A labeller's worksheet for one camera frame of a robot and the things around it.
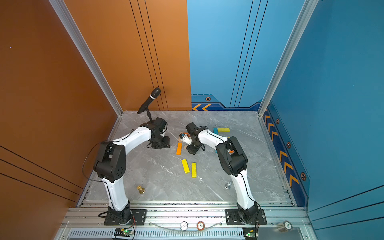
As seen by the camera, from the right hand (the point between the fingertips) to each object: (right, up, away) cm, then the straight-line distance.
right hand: (193, 148), depth 100 cm
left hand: (-17, +3, -4) cm, 17 cm away
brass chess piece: (-28, -20, -20) cm, 39 cm away
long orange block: (-8, +9, -9) cm, 15 cm away
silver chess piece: (+19, -17, -19) cm, 32 cm away
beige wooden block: (-9, +5, -3) cm, 11 cm away
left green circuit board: (-33, -36, -29) cm, 57 cm away
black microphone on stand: (-22, +36, -10) cm, 43 cm away
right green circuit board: (+28, -36, -29) cm, 54 cm away
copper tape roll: (+4, -33, -29) cm, 44 cm away
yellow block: (+22, +12, +8) cm, 26 cm away
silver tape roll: (+41, -30, -34) cm, 61 cm away
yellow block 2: (-5, -9, -10) cm, 14 cm away
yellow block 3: (0, -11, -11) cm, 16 cm away
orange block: (-9, 0, -1) cm, 10 cm away
